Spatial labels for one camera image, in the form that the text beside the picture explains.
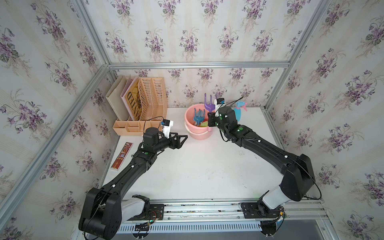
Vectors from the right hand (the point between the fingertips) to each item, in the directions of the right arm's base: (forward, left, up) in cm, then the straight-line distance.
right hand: (210, 114), depth 81 cm
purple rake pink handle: (+2, 0, +3) cm, 4 cm away
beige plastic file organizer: (+31, +42, -22) cm, 57 cm away
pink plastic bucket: (-2, +8, -14) cm, 16 cm away
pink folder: (+26, +51, +3) cm, 57 cm away
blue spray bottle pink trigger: (+17, -21, -15) cm, 31 cm away
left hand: (-11, +14, -6) cm, 19 cm away
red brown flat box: (-13, +54, -25) cm, 61 cm away
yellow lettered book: (+16, +49, -4) cm, 52 cm away
